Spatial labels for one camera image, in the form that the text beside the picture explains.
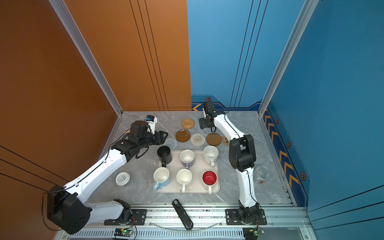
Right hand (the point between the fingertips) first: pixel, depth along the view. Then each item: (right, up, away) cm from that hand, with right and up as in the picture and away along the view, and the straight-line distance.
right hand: (205, 123), depth 99 cm
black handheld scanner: (-12, -47, -26) cm, 55 cm away
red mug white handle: (+1, -31, -15) cm, 35 cm away
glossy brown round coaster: (-16, -9, +7) cm, 20 cm away
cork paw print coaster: (+14, -12, +3) cm, 18 cm away
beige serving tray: (-6, -35, -16) cm, 39 cm away
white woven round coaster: (-5, -11, +3) cm, 13 cm away
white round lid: (-46, -30, -19) cm, 59 cm away
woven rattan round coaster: (-13, 0, +13) cm, 18 cm away
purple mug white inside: (-12, -22, -6) cm, 25 cm away
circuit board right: (+20, -52, -29) cm, 63 cm away
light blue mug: (-26, -30, -15) cm, 42 cm away
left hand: (-24, -5, -19) cm, 31 cm away
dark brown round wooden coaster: (+6, -11, +5) cm, 14 cm away
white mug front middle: (-13, -31, -14) cm, 36 cm away
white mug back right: (+3, -20, -5) cm, 20 cm away
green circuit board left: (-41, -53, -28) cm, 73 cm away
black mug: (-26, -19, -8) cm, 33 cm away
